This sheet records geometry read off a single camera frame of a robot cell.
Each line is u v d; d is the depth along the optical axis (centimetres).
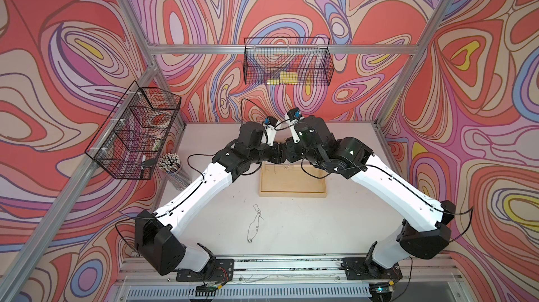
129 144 73
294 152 58
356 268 73
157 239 39
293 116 56
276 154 63
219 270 72
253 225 84
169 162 82
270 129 66
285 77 91
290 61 96
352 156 43
